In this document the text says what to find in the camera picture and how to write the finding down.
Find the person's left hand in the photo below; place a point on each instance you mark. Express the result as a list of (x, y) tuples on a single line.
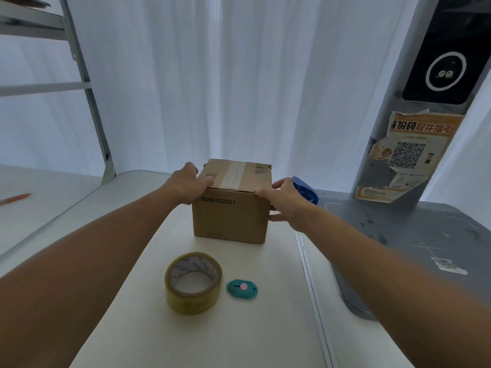
[(186, 185)]

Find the person's right hand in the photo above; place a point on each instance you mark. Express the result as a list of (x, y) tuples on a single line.
[(291, 205)]

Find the clear packing tape strip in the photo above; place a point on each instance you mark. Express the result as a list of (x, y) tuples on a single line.
[(233, 175)]

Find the brown cardboard box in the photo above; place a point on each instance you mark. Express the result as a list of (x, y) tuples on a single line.
[(230, 222)]

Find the teal mini box cutter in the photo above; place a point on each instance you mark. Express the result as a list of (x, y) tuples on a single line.
[(249, 293)]

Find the yellowish tape roll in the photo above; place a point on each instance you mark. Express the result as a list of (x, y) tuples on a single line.
[(192, 302)]

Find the person's right forearm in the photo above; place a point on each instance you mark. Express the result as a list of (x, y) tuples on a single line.
[(402, 295)]

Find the person's left forearm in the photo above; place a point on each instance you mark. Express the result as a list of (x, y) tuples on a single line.
[(76, 283)]

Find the blue tape dispenser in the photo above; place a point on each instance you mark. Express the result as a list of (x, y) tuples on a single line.
[(308, 191)]

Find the grey metal scanner stand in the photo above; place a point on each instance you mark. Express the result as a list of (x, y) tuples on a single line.
[(402, 226)]

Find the white curtain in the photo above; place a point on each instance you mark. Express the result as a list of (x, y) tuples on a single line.
[(230, 72)]

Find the grey metal shelving rack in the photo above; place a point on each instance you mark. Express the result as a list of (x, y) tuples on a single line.
[(92, 99)]

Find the torn orange paper poster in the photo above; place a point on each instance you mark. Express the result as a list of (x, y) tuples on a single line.
[(441, 145)]

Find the red pen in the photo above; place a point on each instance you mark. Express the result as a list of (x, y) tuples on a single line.
[(15, 198)]

